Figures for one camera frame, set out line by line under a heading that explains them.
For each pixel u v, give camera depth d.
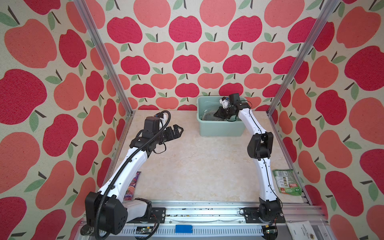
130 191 0.80
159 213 0.75
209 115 1.05
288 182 0.84
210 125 1.07
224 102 0.97
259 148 0.65
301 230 0.69
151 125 0.58
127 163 0.48
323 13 0.72
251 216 0.73
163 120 0.62
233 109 0.80
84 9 0.70
